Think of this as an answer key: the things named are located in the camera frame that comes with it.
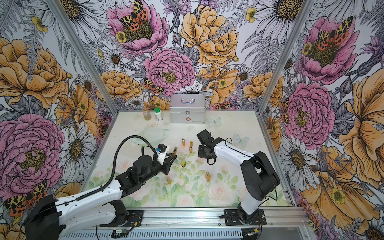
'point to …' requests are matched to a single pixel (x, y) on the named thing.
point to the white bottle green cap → (158, 114)
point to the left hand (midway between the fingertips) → (173, 158)
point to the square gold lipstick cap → (183, 164)
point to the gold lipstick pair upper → (175, 151)
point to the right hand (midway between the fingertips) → (203, 157)
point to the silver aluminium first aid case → (188, 108)
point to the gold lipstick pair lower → (208, 176)
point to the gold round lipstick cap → (191, 143)
